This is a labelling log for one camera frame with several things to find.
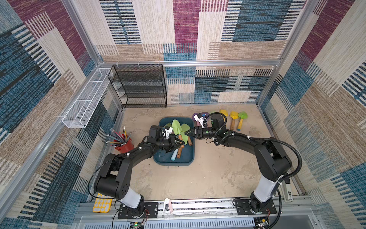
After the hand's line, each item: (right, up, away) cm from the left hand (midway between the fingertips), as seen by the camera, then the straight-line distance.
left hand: (184, 144), depth 85 cm
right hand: (+3, +5, -1) cm, 6 cm away
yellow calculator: (-42, -30, -10) cm, 52 cm away
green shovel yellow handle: (+45, +17, +27) cm, 55 cm away
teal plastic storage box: (+2, -10, +7) cm, 12 cm away
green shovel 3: (-11, +11, +19) cm, 25 cm away
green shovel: (-4, +8, +5) cm, 10 cm away
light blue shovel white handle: (-6, -8, +5) cm, 11 cm away
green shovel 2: (0, +8, +23) cm, 25 cm away
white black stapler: (+55, -24, -9) cm, 60 cm away
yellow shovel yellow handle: (+32, +20, +31) cm, 49 cm away
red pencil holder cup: (-36, -3, +5) cm, 36 cm away
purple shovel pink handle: (+11, +17, -3) cm, 21 cm away
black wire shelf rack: (-33, +40, +24) cm, 57 cm away
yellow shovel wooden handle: (+39, +18, +27) cm, 50 cm away
